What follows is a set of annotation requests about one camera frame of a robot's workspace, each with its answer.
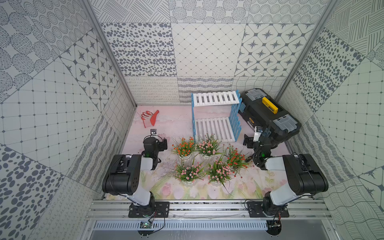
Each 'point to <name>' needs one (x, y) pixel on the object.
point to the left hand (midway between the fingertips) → (161, 138)
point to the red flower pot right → (236, 160)
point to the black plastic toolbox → (260, 109)
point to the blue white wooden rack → (218, 113)
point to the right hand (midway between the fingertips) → (253, 136)
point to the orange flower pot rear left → (185, 149)
